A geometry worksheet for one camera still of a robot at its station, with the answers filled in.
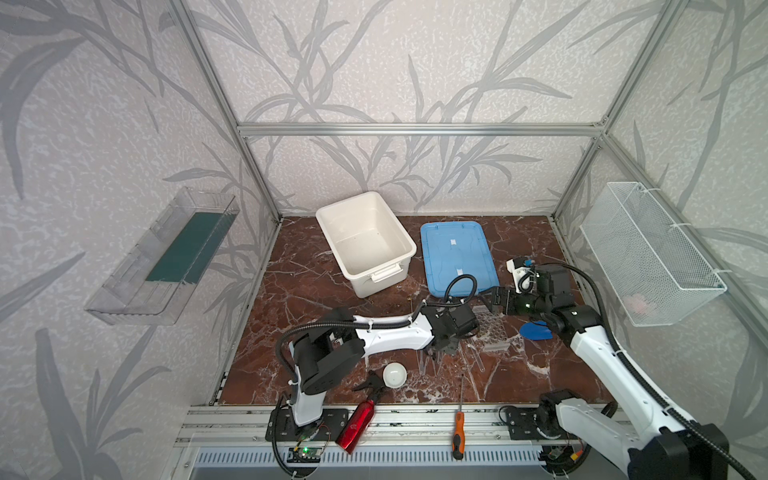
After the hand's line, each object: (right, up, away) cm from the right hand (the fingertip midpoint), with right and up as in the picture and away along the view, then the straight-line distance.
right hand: (491, 286), depth 81 cm
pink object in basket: (+33, -3, -9) cm, 34 cm away
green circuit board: (-48, -39, -11) cm, 63 cm away
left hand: (-11, -15, +4) cm, 19 cm away
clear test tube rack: (+2, -15, +8) cm, 17 cm away
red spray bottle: (-37, -33, -11) cm, 51 cm away
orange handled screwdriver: (-11, -35, -12) cm, 38 cm away
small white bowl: (-27, -24, -1) cm, 36 cm away
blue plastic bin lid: (-6, +9, +27) cm, 29 cm away
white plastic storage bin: (-38, +12, +30) cm, 50 cm away
